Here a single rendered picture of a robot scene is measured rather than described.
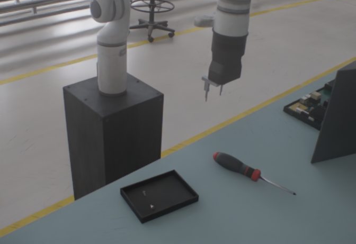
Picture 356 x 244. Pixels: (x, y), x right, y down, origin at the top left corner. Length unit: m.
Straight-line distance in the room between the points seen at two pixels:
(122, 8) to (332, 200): 0.77
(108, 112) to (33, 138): 1.47
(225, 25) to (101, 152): 0.62
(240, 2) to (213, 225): 0.44
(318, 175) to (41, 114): 2.31
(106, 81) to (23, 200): 1.11
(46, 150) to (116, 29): 1.43
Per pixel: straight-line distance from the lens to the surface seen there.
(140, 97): 1.29
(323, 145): 0.83
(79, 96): 1.31
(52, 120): 2.80
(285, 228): 0.69
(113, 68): 1.25
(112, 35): 1.22
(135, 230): 0.65
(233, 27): 0.85
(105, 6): 1.16
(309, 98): 1.04
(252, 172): 0.75
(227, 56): 0.87
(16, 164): 2.46
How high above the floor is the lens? 1.48
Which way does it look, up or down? 32 degrees down
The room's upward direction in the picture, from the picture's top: 4 degrees clockwise
